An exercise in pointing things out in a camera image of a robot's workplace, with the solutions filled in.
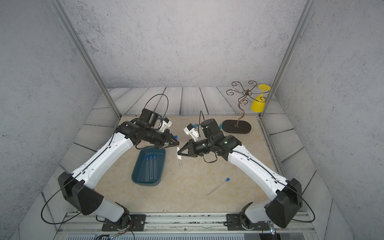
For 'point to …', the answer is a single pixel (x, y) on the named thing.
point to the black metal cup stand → (237, 126)
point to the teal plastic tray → (138, 172)
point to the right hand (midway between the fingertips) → (179, 154)
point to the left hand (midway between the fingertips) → (180, 144)
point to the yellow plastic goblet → (258, 105)
